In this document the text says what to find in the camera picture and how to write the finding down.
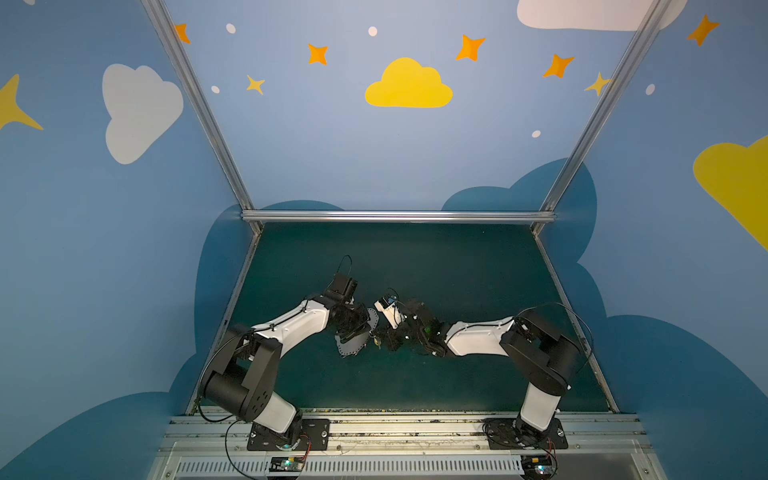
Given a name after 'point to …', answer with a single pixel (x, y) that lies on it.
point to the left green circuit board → (287, 464)
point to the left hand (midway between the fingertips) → (377, 326)
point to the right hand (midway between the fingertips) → (377, 328)
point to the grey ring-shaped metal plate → (352, 346)
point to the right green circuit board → (540, 465)
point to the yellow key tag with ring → (377, 342)
